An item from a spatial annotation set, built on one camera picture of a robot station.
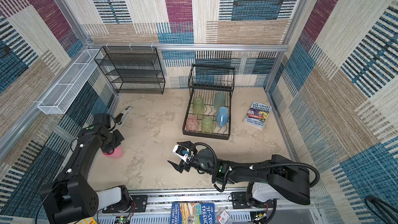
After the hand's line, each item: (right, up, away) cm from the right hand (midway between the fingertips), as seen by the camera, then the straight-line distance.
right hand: (177, 151), depth 75 cm
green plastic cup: (+15, +10, +17) cm, 25 cm away
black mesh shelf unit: (-37, +46, +36) cm, 69 cm away
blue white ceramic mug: (+24, +15, +17) cm, 33 cm away
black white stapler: (-40, +14, +27) cm, 50 cm away
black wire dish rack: (+16, +17, +31) cm, 39 cm away
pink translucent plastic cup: (+6, +10, +21) cm, 24 cm away
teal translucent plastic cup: (+24, +25, +30) cm, 45 cm away
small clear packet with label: (+21, -27, -6) cm, 35 cm away
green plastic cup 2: (+10, +20, +27) cm, 35 cm away
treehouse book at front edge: (+8, -25, -6) cm, 27 cm away
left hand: (-32, +2, +9) cm, 33 cm away
